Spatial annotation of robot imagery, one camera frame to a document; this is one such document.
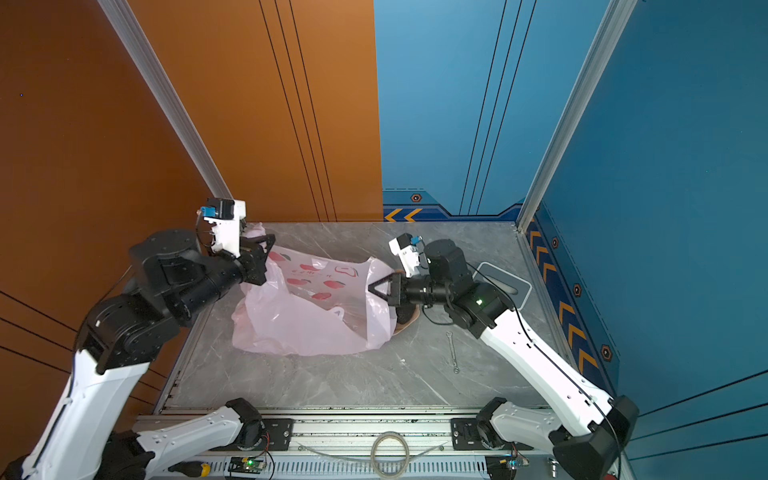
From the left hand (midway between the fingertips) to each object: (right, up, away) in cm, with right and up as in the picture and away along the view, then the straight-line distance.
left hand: (276, 234), depth 56 cm
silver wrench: (+40, -36, +29) cm, 61 cm away
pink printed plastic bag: (+5, -15, +5) cm, 16 cm away
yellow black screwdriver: (-23, -52, +10) cm, 57 cm away
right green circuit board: (+51, -52, +13) cm, 75 cm away
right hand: (+17, -11, +7) cm, 22 cm away
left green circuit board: (-13, -54, +15) cm, 58 cm away
